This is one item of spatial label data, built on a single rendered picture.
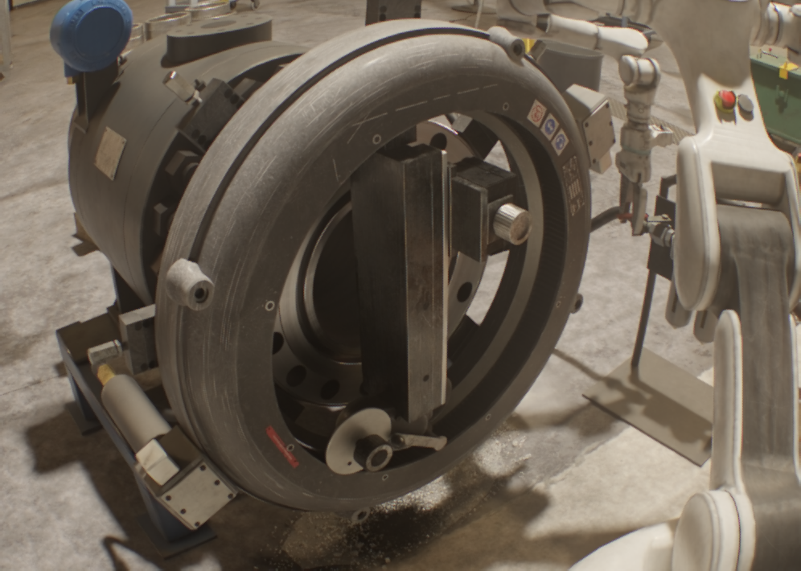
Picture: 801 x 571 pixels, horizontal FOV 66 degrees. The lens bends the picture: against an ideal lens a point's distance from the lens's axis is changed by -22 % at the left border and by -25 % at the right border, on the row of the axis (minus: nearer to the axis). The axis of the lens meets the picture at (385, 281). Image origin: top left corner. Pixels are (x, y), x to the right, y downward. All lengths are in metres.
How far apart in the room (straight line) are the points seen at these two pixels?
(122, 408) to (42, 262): 1.66
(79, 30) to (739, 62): 1.17
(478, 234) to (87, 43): 0.85
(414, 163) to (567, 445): 1.00
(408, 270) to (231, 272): 0.23
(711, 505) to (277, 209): 0.60
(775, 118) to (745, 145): 3.13
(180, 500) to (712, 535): 0.68
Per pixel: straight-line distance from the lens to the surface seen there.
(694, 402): 1.94
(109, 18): 1.43
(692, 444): 1.80
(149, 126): 1.24
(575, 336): 2.11
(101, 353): 0.94
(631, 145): 1.59
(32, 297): 2.52
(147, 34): 5.26
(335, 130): 0.83
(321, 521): 1.54
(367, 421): 1.04
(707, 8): 1.12
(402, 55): 0.89
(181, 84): 0.86
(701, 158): 1.01
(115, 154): 1.32
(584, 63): 3.70
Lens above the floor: 1.15
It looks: 30 degrees down
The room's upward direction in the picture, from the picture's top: straight up
